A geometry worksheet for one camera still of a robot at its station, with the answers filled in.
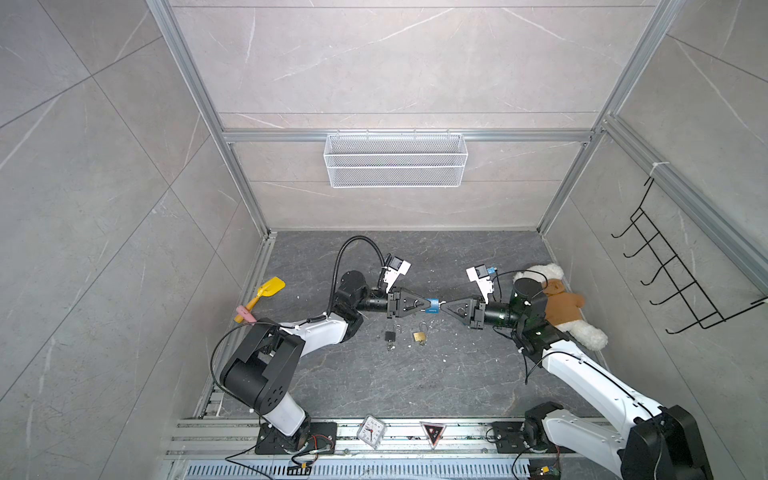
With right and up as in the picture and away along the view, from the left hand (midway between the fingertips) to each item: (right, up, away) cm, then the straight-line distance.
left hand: (427, 302), depth 71 cm
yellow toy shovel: (-50, 0, +31) cm, 59 cm away
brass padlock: (0, -14, +20) cm, 25 cm away
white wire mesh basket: (-7, +44, +29) cm, 54 cm away
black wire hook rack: (+54, 0, -13) cm, 55 cm away
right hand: (+4, -1, 0) cm, 4 cm away
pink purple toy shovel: (-56, -7, +22) cm, 60 cm away
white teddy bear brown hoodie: (+46, -6, +21) cm, 51 cm away
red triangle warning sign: (+2, -34, +3) cm, 34 cm away
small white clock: (-14, -32, +2) cm, 35 cm away
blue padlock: (+2, -1, -1) cm, 2 cm away
